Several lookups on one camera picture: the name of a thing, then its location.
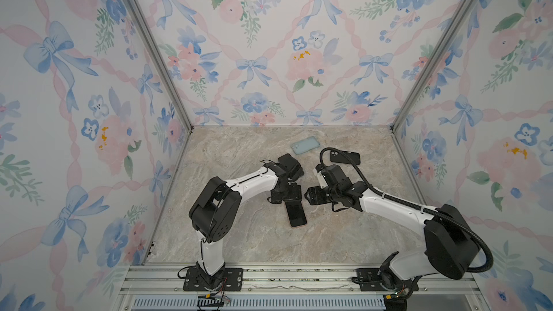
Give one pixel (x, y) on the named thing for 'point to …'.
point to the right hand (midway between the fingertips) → (311, 192)
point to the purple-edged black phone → (296, 213)
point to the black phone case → (338, 157)
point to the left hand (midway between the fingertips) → (295, 198)
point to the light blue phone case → (305, 145)
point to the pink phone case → (297, 226)
